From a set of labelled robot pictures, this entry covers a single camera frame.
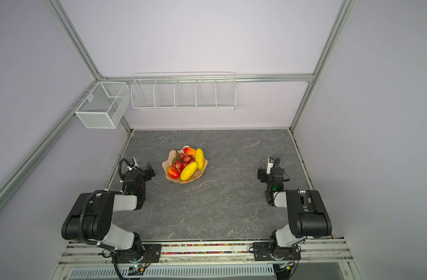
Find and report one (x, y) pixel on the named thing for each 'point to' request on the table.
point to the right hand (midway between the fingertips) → (270, 168)
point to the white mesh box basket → (104, 105)
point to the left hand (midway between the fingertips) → (141, 166)
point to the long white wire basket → (186, 91)
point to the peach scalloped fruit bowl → (167, 163)
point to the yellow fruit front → (188, 171)
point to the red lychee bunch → (181, 160)
